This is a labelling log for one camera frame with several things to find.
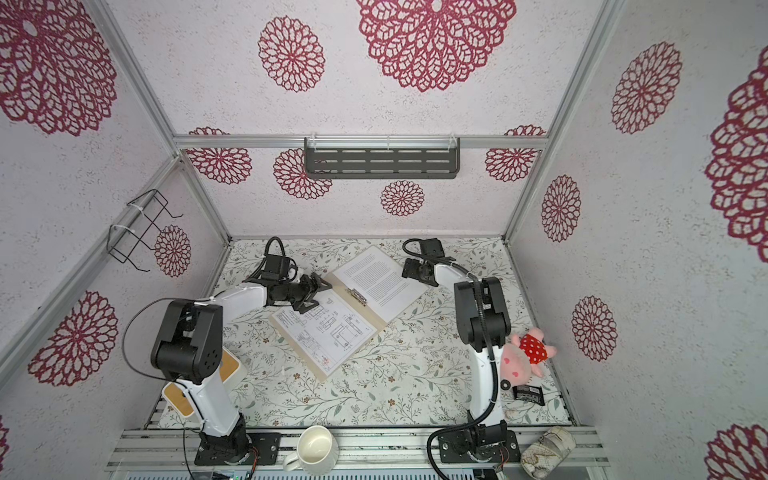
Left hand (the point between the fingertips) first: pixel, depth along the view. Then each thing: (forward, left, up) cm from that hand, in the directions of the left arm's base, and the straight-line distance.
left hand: (325, 296), depth 95 cm
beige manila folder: (+3, -2, +3) cm, 5 cm away
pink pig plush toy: (-20, -58, 0) cm, 62 cm away
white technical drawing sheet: (-10, -2, -7) cm, 12 cm away
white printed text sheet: (+11, -17, -7) cm, 22 cm away
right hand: (+14, -30, -3) cm, 33 cm away
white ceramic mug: (-42, -1, -7) cm, 42 cm away
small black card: (-29, -58, -5) cm, 66 cm away
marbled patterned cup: (-44, -55, -3) cm, 71 cm away
